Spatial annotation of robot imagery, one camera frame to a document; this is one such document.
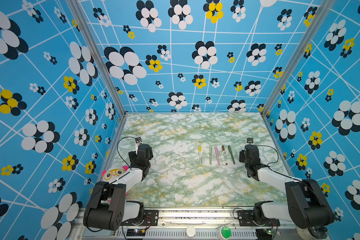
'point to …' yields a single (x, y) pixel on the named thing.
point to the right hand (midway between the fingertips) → (250, 150)
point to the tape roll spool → (314, 232)
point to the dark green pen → (229, 149)
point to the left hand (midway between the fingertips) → (141, 148)
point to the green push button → (226, 232)
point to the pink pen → (216, 152)
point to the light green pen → (210, 154)
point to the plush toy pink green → (113, 173)
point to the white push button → (190, 231)
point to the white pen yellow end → (200, 155)
